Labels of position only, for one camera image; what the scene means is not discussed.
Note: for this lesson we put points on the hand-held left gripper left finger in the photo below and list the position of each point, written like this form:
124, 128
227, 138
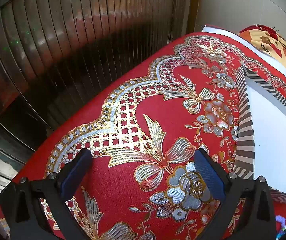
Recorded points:
75, 172

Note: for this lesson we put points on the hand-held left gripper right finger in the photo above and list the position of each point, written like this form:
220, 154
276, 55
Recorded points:
209, 172

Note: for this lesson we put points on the striped white tray box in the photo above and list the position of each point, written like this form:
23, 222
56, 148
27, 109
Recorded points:
270, 130

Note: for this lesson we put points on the red floral tablecloth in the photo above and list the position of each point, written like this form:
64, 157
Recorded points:
123, 180

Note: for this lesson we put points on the white table sheet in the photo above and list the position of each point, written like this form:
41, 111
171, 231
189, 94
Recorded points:
223, 31

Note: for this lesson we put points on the slatted door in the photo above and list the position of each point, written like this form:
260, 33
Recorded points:
70, 30

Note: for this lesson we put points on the orange red patterned cushion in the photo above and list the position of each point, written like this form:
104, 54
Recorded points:
265, 38

